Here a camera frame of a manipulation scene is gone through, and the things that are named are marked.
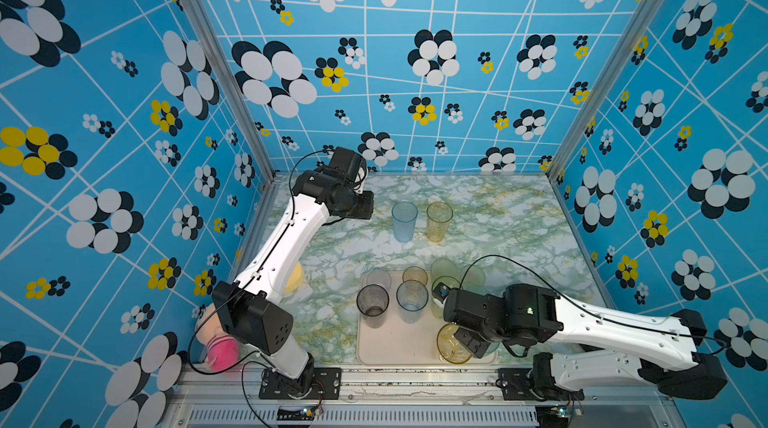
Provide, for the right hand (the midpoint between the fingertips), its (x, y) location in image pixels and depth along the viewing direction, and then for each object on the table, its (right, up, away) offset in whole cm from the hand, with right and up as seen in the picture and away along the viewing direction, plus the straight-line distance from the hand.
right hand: (461, 330), depth 67 cm
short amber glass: (-9, +9, +18) cm, 22 cm away
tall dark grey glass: (-21, +1, +16) cm, 27 cm away
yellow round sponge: (-45, +6, +21) cm, 50 cm away
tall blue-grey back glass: (-12, +24, +23) cm, 36 cm away
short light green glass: (0, +10, +19) cm, 22 cm away
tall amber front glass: (-5, +1, -10) cm, 11 cm away
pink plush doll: (-58, -7, +6) cm, 59 cm away
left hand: (-22, +28, +11) cm, 37 cm away
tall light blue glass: (-10, +3, +15) cm, 18 cm away
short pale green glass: (+9, +6, +21) cm, 23 cm away
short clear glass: (-20, +5, +26) cm, 33 cm away
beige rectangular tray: (-15, -5, +17) cm, 23 cm away
